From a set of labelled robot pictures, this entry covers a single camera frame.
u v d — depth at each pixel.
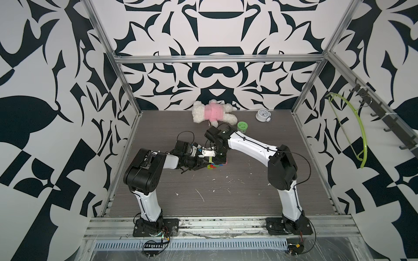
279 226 0.75
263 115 1.14
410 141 0.50
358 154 0.70
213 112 1.08
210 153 0.78
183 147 0.81
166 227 0.73
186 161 0.83
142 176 0.49
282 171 0.52
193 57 0.94
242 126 1.06
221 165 0.88
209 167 0.91
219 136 0.66
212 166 0.89
